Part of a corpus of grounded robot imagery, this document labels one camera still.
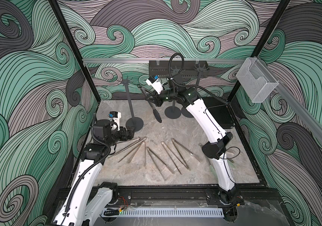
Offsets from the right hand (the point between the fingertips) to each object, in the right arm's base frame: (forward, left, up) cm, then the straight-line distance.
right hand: (144, 98), depth 72 cm
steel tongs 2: (-26, -11, -37) cm, 46 cm away
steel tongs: (-10, +12, -35) cm, 39 cm away
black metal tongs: (-4, -5, -7) cm, 9 cm away
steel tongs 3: (-19, -15, -36) cm, 44 cm away
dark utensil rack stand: (+9, +10, -34) cm, 37 cm away
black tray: (+20, -56, -34) cm, 68 cm away
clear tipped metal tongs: (-21, -52, -35) cm, 66 cm away
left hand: (-11, +8, -10) cm, 17 cm away
